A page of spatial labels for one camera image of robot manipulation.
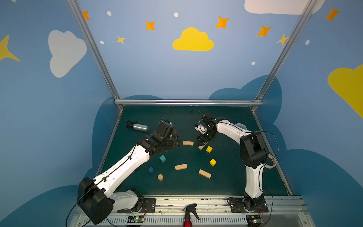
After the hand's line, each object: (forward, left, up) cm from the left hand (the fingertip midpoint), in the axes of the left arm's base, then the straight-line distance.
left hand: (180, 140), depth 77 cm
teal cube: (-2, +12, -19) cm, 22 cm away
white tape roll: (-4, -60, -18) cm, 63 cm away
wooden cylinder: (-14, +12, -18) cm, 26 cm away
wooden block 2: (+6, -14, -19) cm, 24 cm away
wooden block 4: (-12, -16, -19) cm, 28 cm away
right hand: (+12, -17, -16) cm, 26 cm away
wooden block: (+10, -5, -19) cm, 22 cm away
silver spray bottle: (+22, +33, -17) cm, 43 cm away
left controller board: (-35, +22, -20) cm, 46 cm away
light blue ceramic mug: (+22, -44, -13) cm, 50 cm away
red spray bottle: (-29, -5, -20) cm, 36 cm away
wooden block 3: (-7, -1, -20) cm, 21 cm away
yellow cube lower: (-4, -21, -18) cm, 28 cm away
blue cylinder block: (-9, +18, -19) cm, 28 cm away
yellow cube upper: (+5, -20, -19) cm, 28 cm away
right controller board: (-34, -38, -21) cm, 56 cm away
